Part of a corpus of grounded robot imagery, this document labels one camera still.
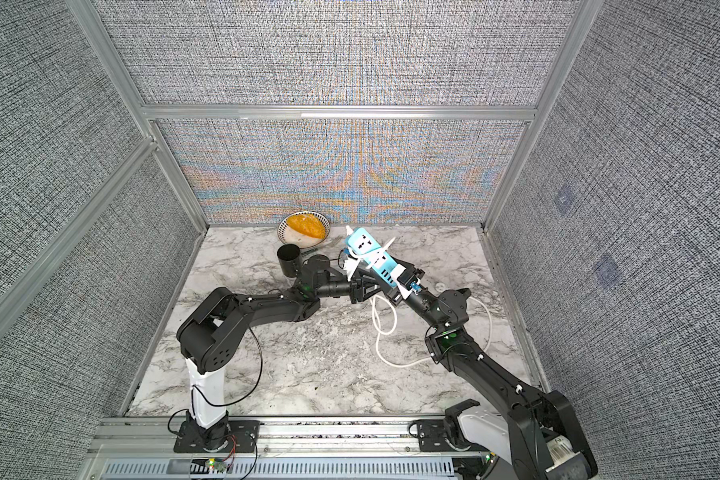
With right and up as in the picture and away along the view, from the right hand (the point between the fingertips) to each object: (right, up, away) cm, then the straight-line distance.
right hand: (384, 254), depth 69 cm
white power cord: (+13, -31, +16) cm, 37 cm away
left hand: (+2, -8, +12) cm, 14 cm away
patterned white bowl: (-32, +7, +45) cm, 55 cm away
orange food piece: (-25, +11, +43) cm, 51 cm away
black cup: (-29, -2, +31) cm, 42 cm away
